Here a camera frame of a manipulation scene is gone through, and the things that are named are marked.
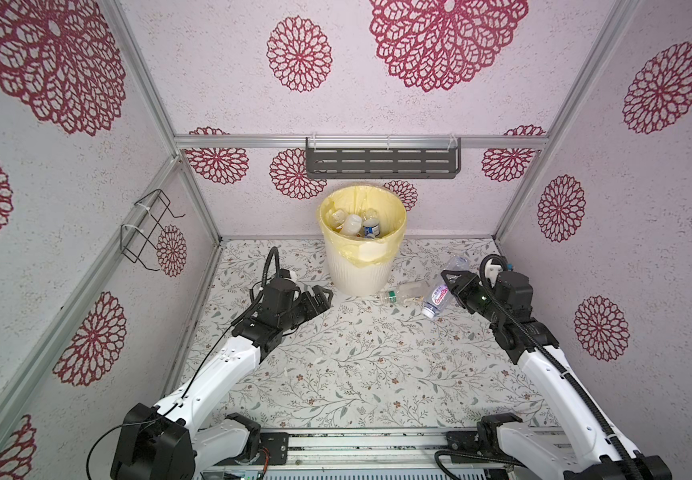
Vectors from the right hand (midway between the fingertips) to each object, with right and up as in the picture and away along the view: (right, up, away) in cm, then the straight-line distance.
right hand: (444, 271), depth 75 cm
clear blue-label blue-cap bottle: (-16, +14, +25) cm, 33 cm away
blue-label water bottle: (-27, +17, +21) cm, 39 cm away
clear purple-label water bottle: (-1, -5, -2) cm, 6 cm away
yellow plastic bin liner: (-21, +24, +24) cm, 40 cm away
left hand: (-31, -9, +7) cm, 33 cm away
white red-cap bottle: (-23, +14, +15) cm, 31 cm away
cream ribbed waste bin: (-18, -3, +22) cm, 28 cm away
